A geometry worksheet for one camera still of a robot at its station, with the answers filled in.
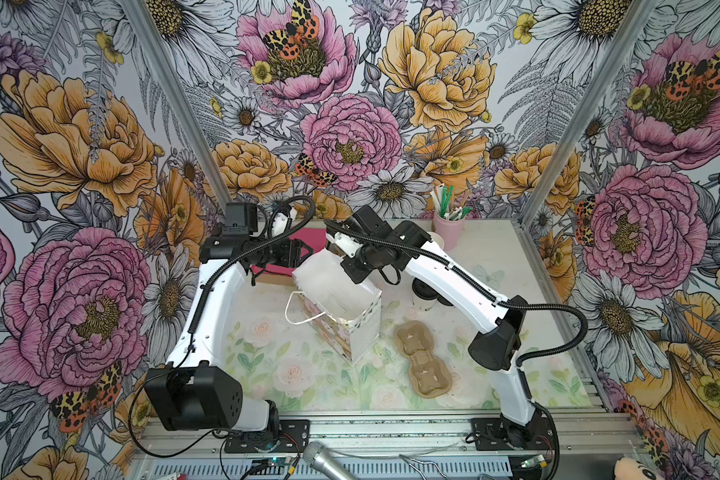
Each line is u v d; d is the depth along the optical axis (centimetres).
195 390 40
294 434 75
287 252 67
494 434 74
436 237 98
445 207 105
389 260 53
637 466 65
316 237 70
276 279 100
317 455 69
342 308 97
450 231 106
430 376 83
